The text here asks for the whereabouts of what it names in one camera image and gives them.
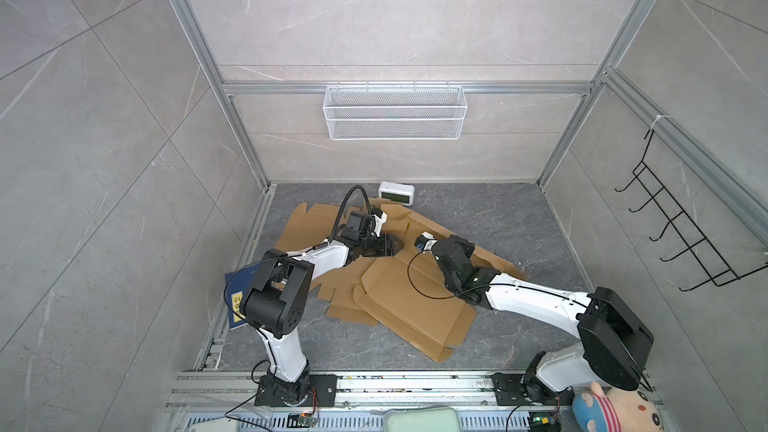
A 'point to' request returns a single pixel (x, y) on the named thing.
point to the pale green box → (437, 419)
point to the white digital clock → (397, 192)
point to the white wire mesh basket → (389, 113)
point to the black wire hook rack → (681, 224)
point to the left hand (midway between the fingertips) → (396, 239)
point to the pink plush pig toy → (615, 411)
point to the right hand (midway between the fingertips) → (460, 232)
